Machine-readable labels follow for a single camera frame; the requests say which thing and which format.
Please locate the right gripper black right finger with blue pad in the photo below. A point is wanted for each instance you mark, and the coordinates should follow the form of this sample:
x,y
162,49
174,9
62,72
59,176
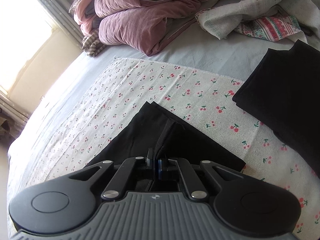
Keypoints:
x,y
242,203

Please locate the cherry print white cloth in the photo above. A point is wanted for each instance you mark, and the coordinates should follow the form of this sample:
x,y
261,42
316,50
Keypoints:
x,y
266,159

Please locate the hanging brown clothes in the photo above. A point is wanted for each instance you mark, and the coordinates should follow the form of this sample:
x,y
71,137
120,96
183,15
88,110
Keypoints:
x,y
7,125

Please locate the grey striped folded cloth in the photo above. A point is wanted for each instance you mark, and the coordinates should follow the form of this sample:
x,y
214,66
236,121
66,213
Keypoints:
x,y
92,45

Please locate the left patterned curtain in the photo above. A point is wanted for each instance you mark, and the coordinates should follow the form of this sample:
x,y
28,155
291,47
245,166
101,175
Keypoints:
x,y
14,111

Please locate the white patterned blanket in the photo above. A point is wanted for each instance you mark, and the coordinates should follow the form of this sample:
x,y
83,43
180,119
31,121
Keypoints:
x,y
222,20

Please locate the light blue bed sheet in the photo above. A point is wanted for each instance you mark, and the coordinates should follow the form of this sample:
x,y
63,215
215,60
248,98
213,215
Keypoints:
x,y
200,47

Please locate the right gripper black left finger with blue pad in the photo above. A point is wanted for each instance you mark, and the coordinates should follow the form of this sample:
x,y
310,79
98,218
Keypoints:
x,y
59,205

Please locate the pink striped floral cloth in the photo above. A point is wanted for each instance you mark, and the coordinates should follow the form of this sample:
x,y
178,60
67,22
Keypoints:
x,y
271,28

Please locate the right patterned curtain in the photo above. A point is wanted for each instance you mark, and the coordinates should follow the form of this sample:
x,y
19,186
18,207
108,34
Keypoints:
x,y
55,5

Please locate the mauve purple quilt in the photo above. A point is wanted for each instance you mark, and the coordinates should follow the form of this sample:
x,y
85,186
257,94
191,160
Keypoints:
x,y
146,25

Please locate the pink folded blanket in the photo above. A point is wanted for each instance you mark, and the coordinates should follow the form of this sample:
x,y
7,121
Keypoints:
x,y
85,16

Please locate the patterned curtain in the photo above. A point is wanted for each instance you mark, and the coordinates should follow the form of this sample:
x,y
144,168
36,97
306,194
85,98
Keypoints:
x,y
55,5
14,111

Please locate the black pants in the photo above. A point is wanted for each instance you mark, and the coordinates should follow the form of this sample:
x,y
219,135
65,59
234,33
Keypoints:
x,y
282,93

